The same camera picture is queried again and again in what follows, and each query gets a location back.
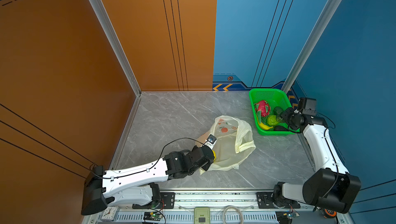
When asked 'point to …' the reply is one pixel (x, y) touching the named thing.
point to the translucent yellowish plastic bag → (234, 143)
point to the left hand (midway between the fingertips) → (211, 151)
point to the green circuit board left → (152, 216)
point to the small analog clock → (110, 213)
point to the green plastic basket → (276, 98)
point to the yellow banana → (264, 127)
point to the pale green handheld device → (201, 215)
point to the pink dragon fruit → (262, 108)
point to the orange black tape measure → (328, 213)
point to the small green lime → (280, 119)
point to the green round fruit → (272, 120)
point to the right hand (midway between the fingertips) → (282, 114)
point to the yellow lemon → (214, 154)
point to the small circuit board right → (286, 217)
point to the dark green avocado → (277, 110)
